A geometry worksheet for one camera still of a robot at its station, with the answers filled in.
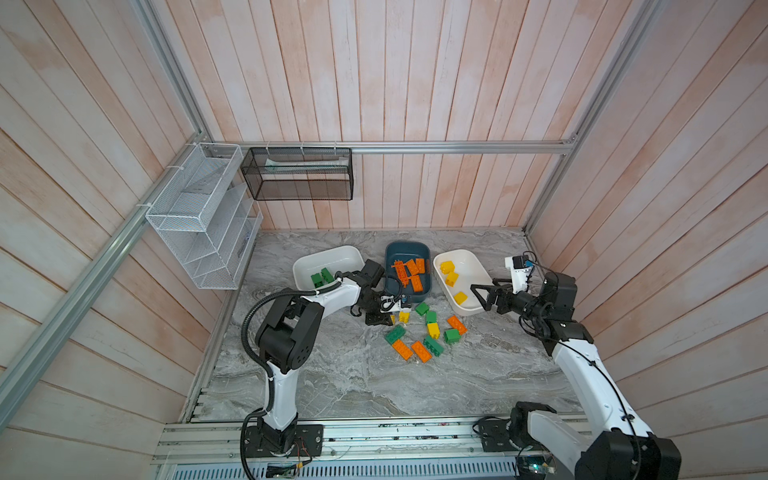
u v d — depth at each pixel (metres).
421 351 0.88
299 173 1.04
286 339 0.52
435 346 0.88
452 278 1.04
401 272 1.05
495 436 0.74
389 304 0.82
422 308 0.98
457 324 0.94
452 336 0.90
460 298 0.97
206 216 0.72
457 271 1.07
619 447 0.39
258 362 0.51
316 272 1.04
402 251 1.14
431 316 0.95
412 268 1.07
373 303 0.82
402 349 0.88
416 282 1.04
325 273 1.04
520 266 0.68
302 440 0.73
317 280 1.01
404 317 0.93
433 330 0.90
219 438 0.75
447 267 1.08
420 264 1.07
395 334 0.90
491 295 0.70
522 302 0.70
